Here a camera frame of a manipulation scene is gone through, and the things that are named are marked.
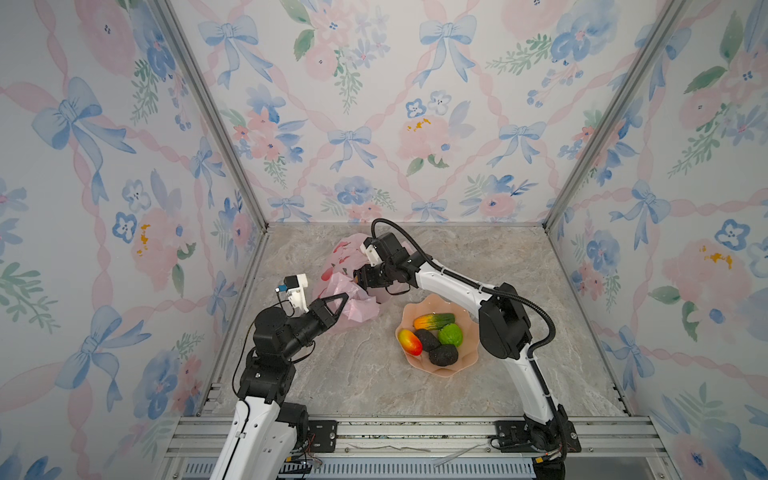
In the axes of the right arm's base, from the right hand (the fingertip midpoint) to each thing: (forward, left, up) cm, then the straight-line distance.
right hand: (355, 278), depth 91 cm
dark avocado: (-22, -26, -5) cm, 34 cm away
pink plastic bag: (-10, +2, +15) cm, 18 cm away
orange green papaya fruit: (-11, -24, -7) cm, 27 cm away
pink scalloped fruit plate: (-20, -33, -8) cm, 39 cm away
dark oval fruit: (-16, -22, -7) cm, 28 cm away
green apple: (-15, -28, -6) cm, 32 cm away
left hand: (-16, -2, +16) cm, 23 cm away
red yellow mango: (-18, -16, -4) cm, 25 cm away
